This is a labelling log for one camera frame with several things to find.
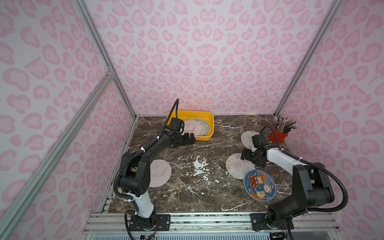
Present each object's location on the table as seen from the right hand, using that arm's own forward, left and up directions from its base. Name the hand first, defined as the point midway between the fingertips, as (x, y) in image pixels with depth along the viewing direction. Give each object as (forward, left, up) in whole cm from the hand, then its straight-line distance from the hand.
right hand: (247, 157), depth 93 cm
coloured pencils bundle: (+18, -23, +11) cm, 31 cm away
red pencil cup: (+14, -23, +4) cm, 27 cm away
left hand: (+6, +35, +9) cm, 37 cm away
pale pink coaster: (-9, +53, -1) cm, 54 cm away
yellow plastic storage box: (+35, +24, +2) cm, 42 cm away
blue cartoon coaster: (-15, -4, -3) cm, 16 cm away
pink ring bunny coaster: (+25, +35, 0) cm, 43 cm away
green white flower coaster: (+25, +28, -1) cm, 37 cm away
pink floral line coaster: (-5, +6, -3) cm, 9 cm away
